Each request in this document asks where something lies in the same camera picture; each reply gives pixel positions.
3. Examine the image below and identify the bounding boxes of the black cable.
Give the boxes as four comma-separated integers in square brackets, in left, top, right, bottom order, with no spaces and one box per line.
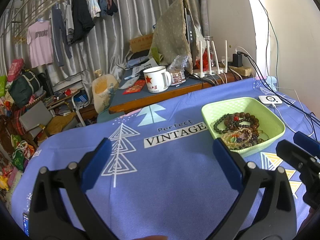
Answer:
[236,0,320,140]

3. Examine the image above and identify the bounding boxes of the black hanging shirt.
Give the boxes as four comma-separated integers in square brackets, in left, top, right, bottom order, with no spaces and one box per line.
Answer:
[72,0,95,44]

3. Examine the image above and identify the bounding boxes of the green plastic tray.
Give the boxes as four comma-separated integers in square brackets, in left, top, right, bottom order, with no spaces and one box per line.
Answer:
[201,97,285,157]

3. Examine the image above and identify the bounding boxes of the smartphone with blue screen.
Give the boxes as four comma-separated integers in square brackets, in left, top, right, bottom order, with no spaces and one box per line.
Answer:
[22,212,29,236]

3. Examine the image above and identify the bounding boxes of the dark green bead bracelet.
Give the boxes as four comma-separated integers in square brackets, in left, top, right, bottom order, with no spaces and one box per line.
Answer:
[213,113,231,134]

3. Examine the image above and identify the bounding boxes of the dark green duffel bag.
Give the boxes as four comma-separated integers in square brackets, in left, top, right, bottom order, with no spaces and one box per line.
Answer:
[8,71,41,108]

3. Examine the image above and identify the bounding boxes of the cardboard box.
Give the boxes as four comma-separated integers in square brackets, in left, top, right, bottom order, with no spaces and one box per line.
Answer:
[129,33,153,53]

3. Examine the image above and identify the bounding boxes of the beige waste bin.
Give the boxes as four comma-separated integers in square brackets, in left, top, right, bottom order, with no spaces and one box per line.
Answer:
[92,74,119,114]

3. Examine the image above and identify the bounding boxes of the red envelope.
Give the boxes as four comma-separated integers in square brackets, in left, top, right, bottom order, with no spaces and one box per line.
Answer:
[123,79,146,95]

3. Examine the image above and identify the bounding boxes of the black power adapter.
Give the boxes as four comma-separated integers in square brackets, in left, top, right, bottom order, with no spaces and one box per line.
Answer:
[232,52,243,67]

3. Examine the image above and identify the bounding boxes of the grey hanging trousers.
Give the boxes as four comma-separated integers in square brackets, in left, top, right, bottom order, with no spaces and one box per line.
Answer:
[50,6,72,67]

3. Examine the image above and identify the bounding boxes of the small white round device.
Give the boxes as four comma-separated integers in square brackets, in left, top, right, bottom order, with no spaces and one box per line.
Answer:
[258,95,283,106]

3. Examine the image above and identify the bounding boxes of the pink t-shirt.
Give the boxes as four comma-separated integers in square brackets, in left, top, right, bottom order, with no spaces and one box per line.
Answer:
[27,21,53,68]

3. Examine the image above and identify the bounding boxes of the blue printed tablecloth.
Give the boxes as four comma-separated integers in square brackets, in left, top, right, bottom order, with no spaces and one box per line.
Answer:
[11,79,319,239]

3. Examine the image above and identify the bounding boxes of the white enamel mug red star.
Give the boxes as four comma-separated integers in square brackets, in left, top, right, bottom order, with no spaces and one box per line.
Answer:
[143,66,171,93]

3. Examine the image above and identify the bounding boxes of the light blue hanging shirt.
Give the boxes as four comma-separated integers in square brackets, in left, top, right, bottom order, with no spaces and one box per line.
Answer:
[87,0,101,19]

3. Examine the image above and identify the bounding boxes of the wooden desk blue top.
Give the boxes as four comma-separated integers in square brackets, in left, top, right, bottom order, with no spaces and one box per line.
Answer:
[108,65,253,114]

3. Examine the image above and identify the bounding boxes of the grey laptop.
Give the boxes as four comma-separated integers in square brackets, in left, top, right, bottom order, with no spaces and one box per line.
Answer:
[19,101,53,132]

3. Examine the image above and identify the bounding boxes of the beige dotted cloth cover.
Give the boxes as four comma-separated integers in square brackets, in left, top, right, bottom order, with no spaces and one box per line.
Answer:
[148,0,193,73]

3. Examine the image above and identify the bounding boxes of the clear crystal bead bracelet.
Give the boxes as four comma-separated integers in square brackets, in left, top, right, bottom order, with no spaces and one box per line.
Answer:
[221,127,253,149]

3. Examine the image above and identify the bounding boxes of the dark purple bead bracelet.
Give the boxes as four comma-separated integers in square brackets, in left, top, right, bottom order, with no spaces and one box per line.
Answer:
[232,132,263,151]

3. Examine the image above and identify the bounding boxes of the white wifi router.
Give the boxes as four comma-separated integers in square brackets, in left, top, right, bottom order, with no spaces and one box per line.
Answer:
[193,36,228,77]

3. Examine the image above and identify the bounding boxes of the brown wooden bead bracelet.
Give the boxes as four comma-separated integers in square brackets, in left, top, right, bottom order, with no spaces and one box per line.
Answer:
[223,112,260,132]

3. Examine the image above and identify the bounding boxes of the clear plastic snack bag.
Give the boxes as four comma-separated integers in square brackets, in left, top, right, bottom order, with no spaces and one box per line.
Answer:
[167,55,189,86]

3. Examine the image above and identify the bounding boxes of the grey curtain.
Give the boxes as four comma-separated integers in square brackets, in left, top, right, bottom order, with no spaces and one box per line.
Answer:
[0,0,203,91]

